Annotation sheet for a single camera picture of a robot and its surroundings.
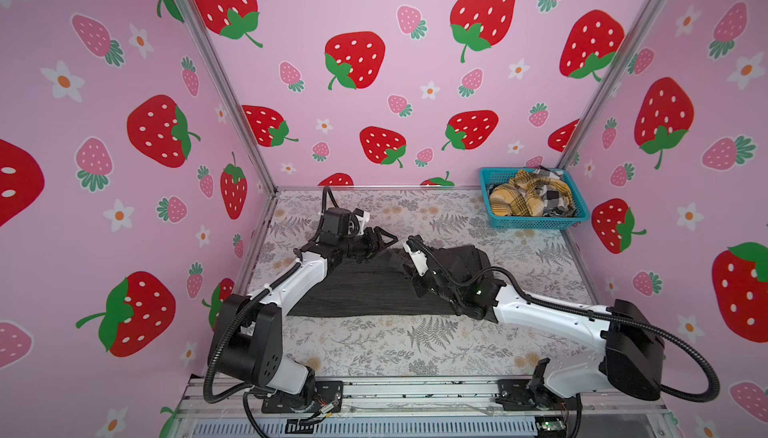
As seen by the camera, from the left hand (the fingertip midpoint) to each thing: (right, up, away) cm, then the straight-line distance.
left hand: (394, 242), depth 82 cm
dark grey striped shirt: (-3, -15, +13) cm, 20 cm away
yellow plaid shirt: (+46, +15, +24) cm, 54 cm away
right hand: (+2, -6, -4) cm, 7 cm away
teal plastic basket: (+39, +23, +35) cm, 57 cm away
